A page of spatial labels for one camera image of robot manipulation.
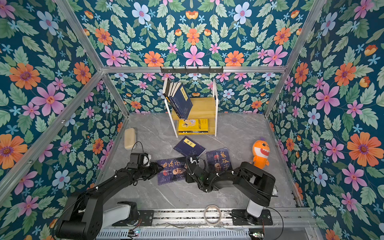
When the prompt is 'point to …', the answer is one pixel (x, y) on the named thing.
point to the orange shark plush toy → (261, 150)
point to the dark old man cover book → (219, 160)
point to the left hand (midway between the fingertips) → (163, 166)
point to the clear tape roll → (220, 215)
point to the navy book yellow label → (174, 102)
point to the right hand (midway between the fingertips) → (186, 173)
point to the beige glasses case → (129, 138)
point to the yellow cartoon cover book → (193, 126)
